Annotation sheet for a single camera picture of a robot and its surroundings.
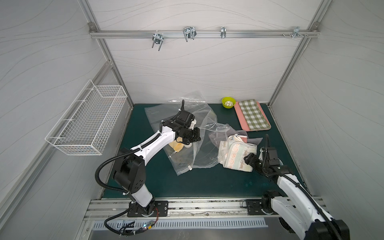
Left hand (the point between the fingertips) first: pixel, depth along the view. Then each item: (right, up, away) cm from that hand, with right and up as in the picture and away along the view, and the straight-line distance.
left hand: (201, 139), depth 82 cm
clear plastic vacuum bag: (+1, -10, +9) cm, 14 cm away
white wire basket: (-55, +8, -13) cm, 57 cm away
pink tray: (+32, +10, +30) cm, 45 cm away
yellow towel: (-16, -7, +13) cm, 21 cm away
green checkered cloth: (+42, +11, +29) cm, 53 cm away
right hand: (+28, -13, +4) cm, 31 cm away
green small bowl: (+23, +24, +37) cm, 50 cm away
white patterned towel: (+18, -9, +3) cm, 20 cm away
